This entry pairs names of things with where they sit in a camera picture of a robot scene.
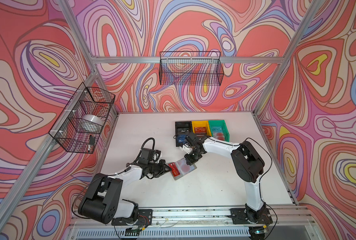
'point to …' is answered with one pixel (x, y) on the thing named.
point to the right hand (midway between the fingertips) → (189, 165)
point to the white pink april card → (185, 167)
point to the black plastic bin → (182, 128)
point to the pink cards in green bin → (217, 133)
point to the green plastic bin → (225, 129)
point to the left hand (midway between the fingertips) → (172, 168)
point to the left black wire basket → (79, 126)
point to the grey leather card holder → (179, 168)
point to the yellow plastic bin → (202, 123)
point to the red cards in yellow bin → (200, 130)
